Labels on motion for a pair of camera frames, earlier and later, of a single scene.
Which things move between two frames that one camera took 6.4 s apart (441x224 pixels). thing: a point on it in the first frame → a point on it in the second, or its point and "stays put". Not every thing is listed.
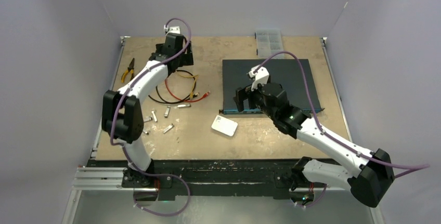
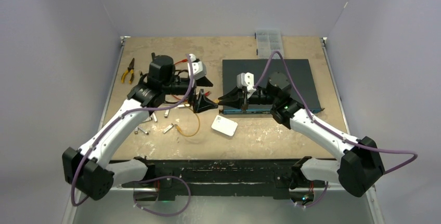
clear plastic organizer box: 269,41 stays put
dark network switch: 286,72 stays put
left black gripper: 186,58 → 203,103
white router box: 224,126 stays put
